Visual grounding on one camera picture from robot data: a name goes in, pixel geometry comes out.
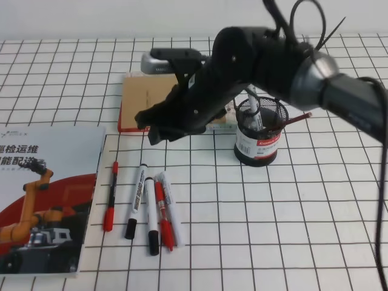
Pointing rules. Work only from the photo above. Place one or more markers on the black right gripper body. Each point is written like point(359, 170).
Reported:
point(222, 77)

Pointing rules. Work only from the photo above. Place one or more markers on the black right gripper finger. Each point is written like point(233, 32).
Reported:
point(156, 116)
point(159, 134)

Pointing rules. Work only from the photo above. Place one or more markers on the white pen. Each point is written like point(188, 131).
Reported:
point(174, 213)

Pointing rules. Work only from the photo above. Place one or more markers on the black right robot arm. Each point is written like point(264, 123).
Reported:
point(292, 72)

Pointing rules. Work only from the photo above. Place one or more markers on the black marker in holder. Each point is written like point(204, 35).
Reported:
point(257, 122)

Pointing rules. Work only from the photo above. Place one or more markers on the black mesh pen holder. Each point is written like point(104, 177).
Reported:
point(258, 148)

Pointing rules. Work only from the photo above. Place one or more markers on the red pencil in holder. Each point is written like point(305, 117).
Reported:
point(290, 121)

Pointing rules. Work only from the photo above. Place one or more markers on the red gel pen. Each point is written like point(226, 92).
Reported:
point(166, 230)

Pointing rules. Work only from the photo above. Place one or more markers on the brown kraft notebook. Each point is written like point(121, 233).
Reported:
point(140, 92)

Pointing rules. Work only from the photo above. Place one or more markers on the white board marker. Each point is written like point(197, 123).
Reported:
point(136, 202)

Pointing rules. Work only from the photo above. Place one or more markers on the white marker black cap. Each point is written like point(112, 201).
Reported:
point(153, 234)

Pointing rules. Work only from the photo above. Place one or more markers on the thin red black marker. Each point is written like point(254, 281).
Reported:
point(107, 225)

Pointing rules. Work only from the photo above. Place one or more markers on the robot brochure booklet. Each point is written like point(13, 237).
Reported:
point(48, 177)

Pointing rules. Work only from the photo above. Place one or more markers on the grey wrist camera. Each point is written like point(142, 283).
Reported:
point(159, 61)

